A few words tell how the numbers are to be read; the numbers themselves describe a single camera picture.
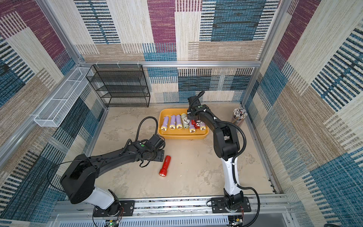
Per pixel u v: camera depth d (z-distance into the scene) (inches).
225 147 22.5
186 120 40.1
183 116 42.1
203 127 40.2
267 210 28.8
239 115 35.1
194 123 38.9
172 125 40.3
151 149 26.2
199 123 39.1
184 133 40.3
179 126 40.2
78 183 16.8
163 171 32.8
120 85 42.9
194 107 30.3
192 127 39.5
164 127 40.2
